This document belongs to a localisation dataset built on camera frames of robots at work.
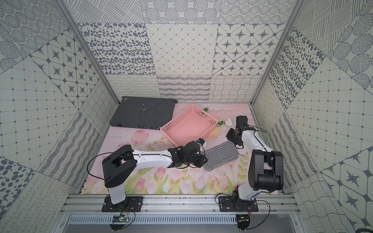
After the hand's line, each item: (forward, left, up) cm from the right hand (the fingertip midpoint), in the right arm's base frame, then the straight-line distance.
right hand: (230, 139), depth 92 cm
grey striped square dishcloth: (-9, +7, -5) cm, 12 cm away
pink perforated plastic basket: (+15, +25, -5) cm, 30 cm away
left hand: (-11, +16, +2) cm, 19 cm away
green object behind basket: (+30, +14, -4) cm, 34 cm away
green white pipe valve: (+16, -2, -3) cm, 16 cm away
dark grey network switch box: (+24, +63, -2) cm, 67 cm away
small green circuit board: (-42, +60, -6) cm, 73 cm away
